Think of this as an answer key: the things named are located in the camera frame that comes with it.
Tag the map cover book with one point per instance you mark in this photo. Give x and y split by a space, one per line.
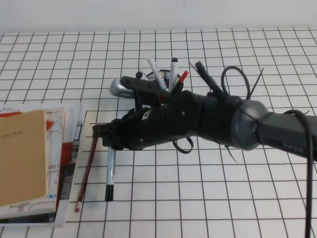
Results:
47 204

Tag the black mesh pen holder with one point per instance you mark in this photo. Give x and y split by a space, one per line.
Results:
163 74

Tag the red cap pen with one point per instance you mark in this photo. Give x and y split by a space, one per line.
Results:
182 78

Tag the black cap white marker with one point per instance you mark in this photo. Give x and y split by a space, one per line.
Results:
110 174

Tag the white marker pen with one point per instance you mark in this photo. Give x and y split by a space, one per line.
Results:
157 73

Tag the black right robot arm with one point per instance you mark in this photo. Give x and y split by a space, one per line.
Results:
232 121

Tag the white red magazine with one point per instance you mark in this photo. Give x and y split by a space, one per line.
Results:
73 121

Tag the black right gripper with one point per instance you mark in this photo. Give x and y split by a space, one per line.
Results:
149 127

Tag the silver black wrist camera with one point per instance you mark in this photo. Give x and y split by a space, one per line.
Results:
144 92

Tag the black tip white marker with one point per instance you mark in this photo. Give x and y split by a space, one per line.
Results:
173 73

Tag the tan classic note notebook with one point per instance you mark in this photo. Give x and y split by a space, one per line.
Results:
23 163

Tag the red pencil with eraser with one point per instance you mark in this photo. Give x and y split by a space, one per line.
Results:
85 180

